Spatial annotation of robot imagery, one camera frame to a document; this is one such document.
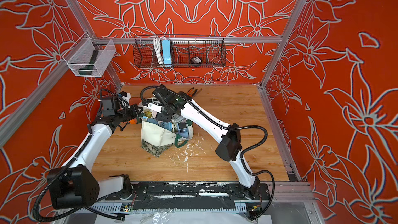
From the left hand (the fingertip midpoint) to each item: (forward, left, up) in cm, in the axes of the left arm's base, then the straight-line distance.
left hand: (142, 107), depth 83 cm
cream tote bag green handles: (-15, -10, -6) cm, 19 cm away
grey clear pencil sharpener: (-8, -23, -6) cm, 25 cm away
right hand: (-2, -12, +4) cm, 13 cm away
